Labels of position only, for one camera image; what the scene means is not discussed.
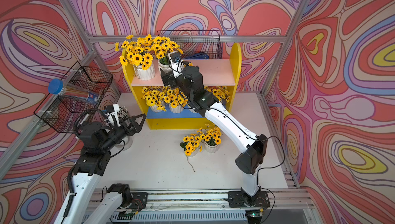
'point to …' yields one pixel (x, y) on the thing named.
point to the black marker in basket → (83, 120)
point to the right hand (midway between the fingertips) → (171, 69)
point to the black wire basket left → (94, 81)
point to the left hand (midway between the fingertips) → (142, 117)
